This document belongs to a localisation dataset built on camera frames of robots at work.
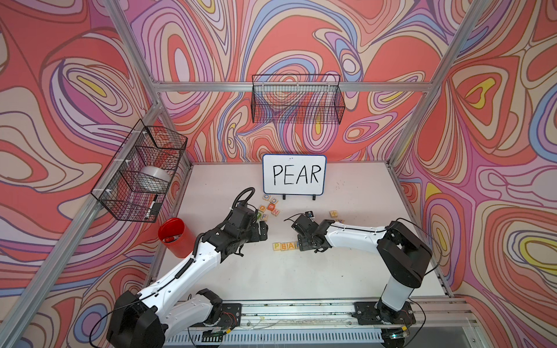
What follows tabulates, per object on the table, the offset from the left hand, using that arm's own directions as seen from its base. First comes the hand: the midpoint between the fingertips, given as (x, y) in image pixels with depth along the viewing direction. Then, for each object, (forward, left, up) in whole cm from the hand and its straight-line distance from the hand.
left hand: (259, 229), depth 81 cm
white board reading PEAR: (+29, -12, 0) cm, 32 cm away
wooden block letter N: (+14, -6, -10) cm, 19 cm away
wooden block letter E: (-2, -10, -11) cm, 15 cm away
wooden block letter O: (+23, -1, -10) cm, 25 cm away
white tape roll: (+7, +34, +21) cm, 40 cm away
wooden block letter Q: (+17, +1, -11) cm, 21 cm away
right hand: (-1, -22, -13) cm, 25 cm away
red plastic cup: (-2, +32, -3) cm, 32 cm away
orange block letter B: (+18, -4, -11) cm, 21 cm away
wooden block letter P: (-2, -7, -11) cm, 13 cm away
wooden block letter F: (+13, -1, -11) cm, 17 cm away
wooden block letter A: (-2, -13, -11) cm, 17 cm away
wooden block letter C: (+21, -5, -10) cm, 24 cm away
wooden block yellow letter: (+14, -33, -11) cm, 37 cm away
